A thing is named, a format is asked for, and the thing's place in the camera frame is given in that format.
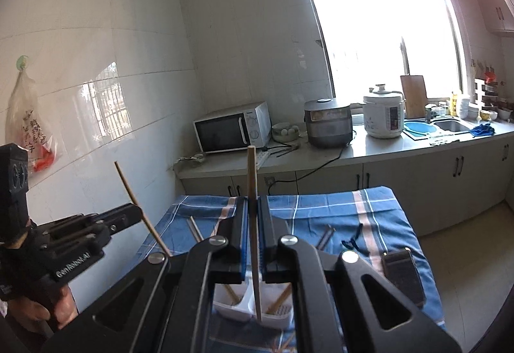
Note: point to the dark rice cooker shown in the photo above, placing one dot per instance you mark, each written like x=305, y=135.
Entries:
x=327, y=124

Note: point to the bowl of eggs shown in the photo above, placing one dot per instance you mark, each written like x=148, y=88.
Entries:
x=285, y=132

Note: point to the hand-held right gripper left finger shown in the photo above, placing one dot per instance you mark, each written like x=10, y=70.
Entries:
x=242, y=248

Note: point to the white pressure cooker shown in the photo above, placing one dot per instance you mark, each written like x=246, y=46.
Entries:
x=381, y=116

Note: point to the blue plaid tablecloth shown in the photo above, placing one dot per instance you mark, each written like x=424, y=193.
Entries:
x=313, y=208

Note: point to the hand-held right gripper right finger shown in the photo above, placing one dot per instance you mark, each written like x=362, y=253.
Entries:
x=262, y=244

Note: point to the white microwave oven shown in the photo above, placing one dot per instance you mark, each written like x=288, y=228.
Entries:
x=225, y=132

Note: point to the printed plastic bag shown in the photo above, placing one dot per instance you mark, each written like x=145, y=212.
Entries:
x=28, y=116

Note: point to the person's left hand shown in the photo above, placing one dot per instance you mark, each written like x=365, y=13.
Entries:
x=40, y=311

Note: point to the blue round tray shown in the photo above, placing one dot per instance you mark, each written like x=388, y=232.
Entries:
x=419, y=128

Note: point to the metal sink faucet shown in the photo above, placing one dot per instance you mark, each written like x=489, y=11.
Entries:
x=430, y=112

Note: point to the seasoning rack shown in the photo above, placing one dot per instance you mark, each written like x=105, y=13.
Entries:
x=486, y=89

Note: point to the white wall cabinet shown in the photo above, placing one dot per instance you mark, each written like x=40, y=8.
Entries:
x=502, y=11

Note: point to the green wall hook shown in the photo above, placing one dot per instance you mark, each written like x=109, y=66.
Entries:
x=22, y=61

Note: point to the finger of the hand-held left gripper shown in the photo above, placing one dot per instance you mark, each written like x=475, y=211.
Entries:
x=124, y=216

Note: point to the pale single wooden chopstick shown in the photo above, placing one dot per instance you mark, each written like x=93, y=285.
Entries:
x=251, y=176

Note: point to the smartphone in clear case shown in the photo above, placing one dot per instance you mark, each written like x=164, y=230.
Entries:
x=403, y=276

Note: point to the wooden cutting board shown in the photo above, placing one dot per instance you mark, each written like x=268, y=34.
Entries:
x=413, y=95

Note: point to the kitchen window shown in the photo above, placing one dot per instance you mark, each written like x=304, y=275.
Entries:
x=381, y=35

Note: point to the thin single wooden chopstick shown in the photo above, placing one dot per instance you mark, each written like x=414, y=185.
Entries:
x=156, y=235

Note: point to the stack of white bowls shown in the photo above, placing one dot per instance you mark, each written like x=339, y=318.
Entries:
x=468, y=108

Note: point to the yellow bottle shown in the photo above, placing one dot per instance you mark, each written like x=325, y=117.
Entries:
x=454, y=104

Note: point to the white base cabinets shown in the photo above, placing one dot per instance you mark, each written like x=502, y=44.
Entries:
x=441, y=172

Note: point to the white two-compartment utensil holder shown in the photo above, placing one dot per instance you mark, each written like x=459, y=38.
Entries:
x=241, y=306

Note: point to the white power strip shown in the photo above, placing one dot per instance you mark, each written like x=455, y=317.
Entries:
x=263, y=160

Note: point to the bunch of wooden chopsticks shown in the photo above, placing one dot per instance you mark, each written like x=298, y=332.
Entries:
x=196, y=229

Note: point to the blue dishcloth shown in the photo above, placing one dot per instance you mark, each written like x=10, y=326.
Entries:
x=482, y=130

